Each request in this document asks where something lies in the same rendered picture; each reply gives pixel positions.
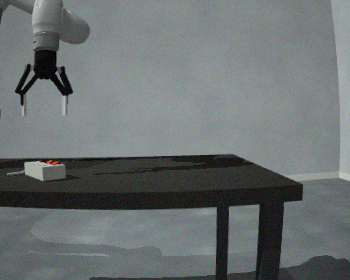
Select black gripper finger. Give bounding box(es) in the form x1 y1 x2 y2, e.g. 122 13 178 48
48 66 73 115
15 64 45 116

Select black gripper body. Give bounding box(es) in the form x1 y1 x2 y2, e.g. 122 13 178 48
33 50 57 80

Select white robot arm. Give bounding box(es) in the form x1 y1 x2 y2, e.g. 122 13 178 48
0 0 90 52

